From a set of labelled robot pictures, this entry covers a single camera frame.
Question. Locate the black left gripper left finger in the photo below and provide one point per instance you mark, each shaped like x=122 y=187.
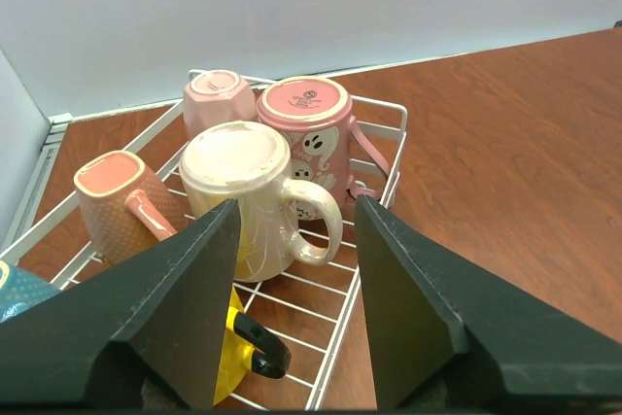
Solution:
x=156 y=319

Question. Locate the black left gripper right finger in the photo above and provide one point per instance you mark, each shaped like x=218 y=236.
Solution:
x=445 y=333

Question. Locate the yellow mug black handle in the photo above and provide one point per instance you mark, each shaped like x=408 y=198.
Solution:
x=248 y=347

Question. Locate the iridescent cream mug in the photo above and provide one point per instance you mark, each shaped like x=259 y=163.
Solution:
x=251 y=163

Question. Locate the pink faceted mug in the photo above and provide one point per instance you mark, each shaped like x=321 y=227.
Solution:
x=212 y=97

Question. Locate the pink ghost pattern mug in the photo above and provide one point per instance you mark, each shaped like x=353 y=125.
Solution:
x=315 y=115

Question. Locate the pink dotted square mug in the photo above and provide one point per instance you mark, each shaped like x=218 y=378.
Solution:
x=125 y=206

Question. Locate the blue patterned mug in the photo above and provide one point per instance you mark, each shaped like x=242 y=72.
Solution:
x=21 y=290

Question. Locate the white wire dish rack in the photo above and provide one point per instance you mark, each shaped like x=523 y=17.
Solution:
x=310 y=308

